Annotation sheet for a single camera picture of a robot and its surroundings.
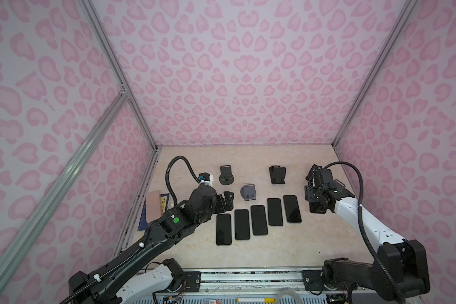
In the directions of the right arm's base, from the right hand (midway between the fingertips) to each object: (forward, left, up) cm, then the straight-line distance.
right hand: (316, 189), depth 86 cm
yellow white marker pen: (-41, +27, -10) cm, 50 cm away
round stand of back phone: (+11, +42, -7) cm, 44 cm away
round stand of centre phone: (+4, +31, -10) cm, 33 cm away
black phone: (-12, +34, -12) cm, 38 cm away
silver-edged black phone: (-10, +26, -10) cm, 30 cm away
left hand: (-10, +40, +12) cm, 43 cm away
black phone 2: (-4, +9, -12) cm, 16 cm away
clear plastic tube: (-38, +15, -8) cm, 42 cm away
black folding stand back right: (+15, +15, -9) cm, 23 cm away
